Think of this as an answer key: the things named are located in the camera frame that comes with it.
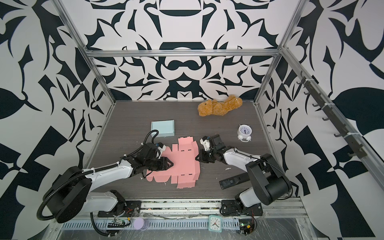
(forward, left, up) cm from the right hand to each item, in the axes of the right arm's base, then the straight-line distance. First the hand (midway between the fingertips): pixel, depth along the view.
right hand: (196, 156), depth 87 cm
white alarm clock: (+17, -32, -2) cm, 36 cm away
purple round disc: (-32, +24, +5) cm, 40 cm away
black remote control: (-13, -16, -4) cm, 21 cm away
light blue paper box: (+20, +20, 0) cm, 28 cm away
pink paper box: (-4, +6, -5) cm, 9 cm away
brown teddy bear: (+34, -10, +4) cm, 36 cm away
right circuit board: (-33, -22, -6) cm, 40 cm away
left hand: (-4, +13, +1) cm, 14 cm away
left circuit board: (-31, +38, -6) cm, 50 cm away
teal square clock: (-31, -8, -2) cm, 32 cm away
